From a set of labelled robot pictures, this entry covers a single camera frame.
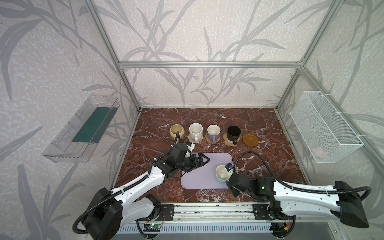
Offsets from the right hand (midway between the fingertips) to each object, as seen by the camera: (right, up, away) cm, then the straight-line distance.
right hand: (227, 178), depth 79 cm
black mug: (+7, +23, +16) cm, 29 cm away
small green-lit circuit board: (-38, -21, -8) cm, 44 cm away
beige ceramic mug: (-32, +25, +20) cm, 46 cm away
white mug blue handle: (-3, +2, +3) cm, 5 cm away
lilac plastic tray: (-12, -2, +7) cm, 14 cm away
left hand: (-11, +11, -2) cm, 16 cm away
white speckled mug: (-18, +24, +22) cm, 37 cm away
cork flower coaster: (+2, +20, +23) cm, 30 cm away
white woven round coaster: (-19, +17, +20) cm, 32 cm away
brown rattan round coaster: (-10, +18, +22) cm, 30 cm away
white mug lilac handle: (-5, +23, +23) cm, 33 cm away
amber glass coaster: (+20, +18, +23) cm, 35 cm away
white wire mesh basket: (+40, +24, -18) cm, 50 cm away
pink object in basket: (+44, +16, -6) cm, 47 cm away
